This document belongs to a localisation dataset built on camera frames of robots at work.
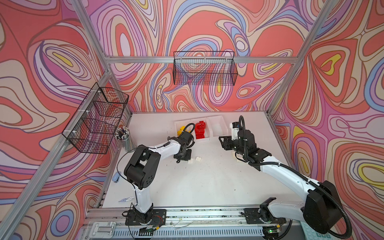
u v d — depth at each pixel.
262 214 0.66
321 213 0.40
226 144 0.72
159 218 0.72
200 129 1.03
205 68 0.96
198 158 0.93
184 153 0.80
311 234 0.68
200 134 1.02
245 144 0.60
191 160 0.92
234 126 0.72
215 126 1.08
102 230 0.69
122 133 0.86
